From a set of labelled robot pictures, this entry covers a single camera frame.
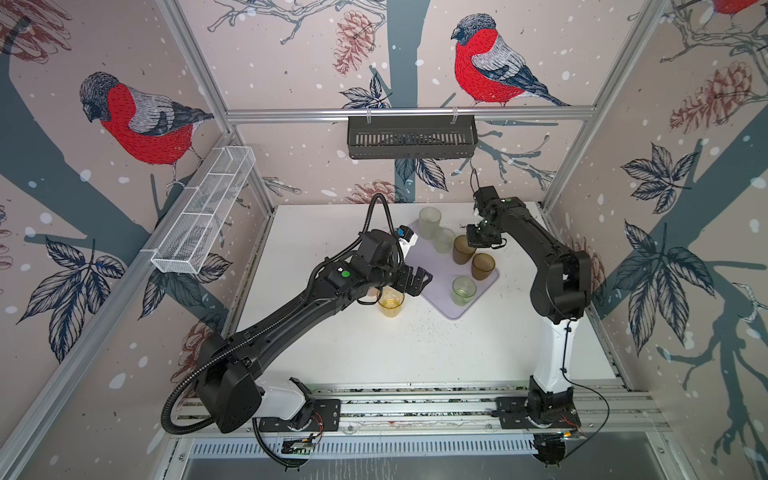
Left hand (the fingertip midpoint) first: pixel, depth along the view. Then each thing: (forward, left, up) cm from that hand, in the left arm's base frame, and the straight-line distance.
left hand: (419, 271), depth 73 cm
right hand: (+19, -21, -14) cm, 32 cm away
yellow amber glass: (+3, +7, -23) cm, 24 cm away
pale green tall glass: (+32, -7, -17) cm, 37 cm away
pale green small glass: (+27, -12, -21) cm, 37 cm away
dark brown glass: (+17, -17, -15) cm, 28 cm away
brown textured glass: (+13, -23, -18) cm, 32 cm away
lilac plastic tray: (+16, -12, -24) cm, 31 cm away
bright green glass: (+7, -17, -23) cm, 29 cm away
